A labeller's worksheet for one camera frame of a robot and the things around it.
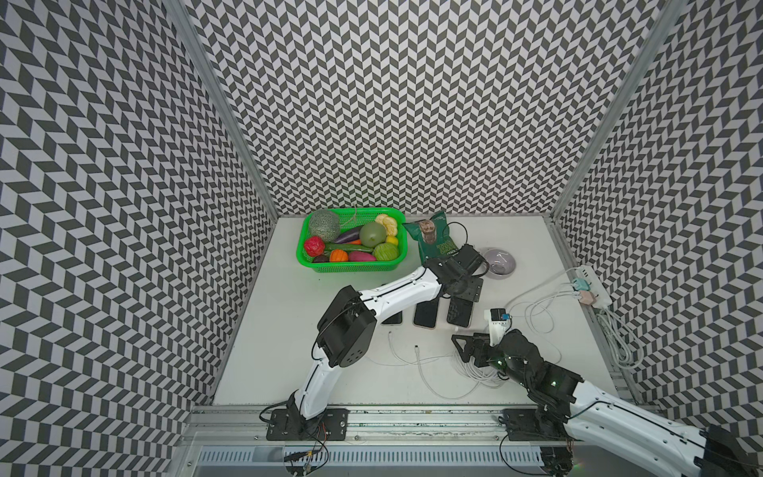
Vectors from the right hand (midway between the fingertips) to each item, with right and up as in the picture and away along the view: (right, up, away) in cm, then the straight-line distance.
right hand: (463, 342), depth 80 cm
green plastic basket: (-33, +36, +26) cm, 55 cm away
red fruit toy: (-45, +26, +17) cm, 55 cm away
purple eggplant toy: (-35, +29, +25) cm, 52 cm away
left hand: (+2, +13, +6) cm, 15 cm away
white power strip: (+47, +17, +21) cm, 55 cm away
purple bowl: (+18, +20, +20) cm, 33 cm away
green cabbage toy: (-43, +34, +21) cm, 59 cm away
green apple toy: (-27, +30, +24) cm, 47 cm away
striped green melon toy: (-22, +24, +18) cm, 37 cm away
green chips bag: (-5, +29, +24) cm, 38 cm away
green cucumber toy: (-35, +26, +22) cm, 49 cm away
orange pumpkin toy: (-38, +23, +19) cm, 48 cm away
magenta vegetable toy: (-30, +22, +17) cm, 41 cm away
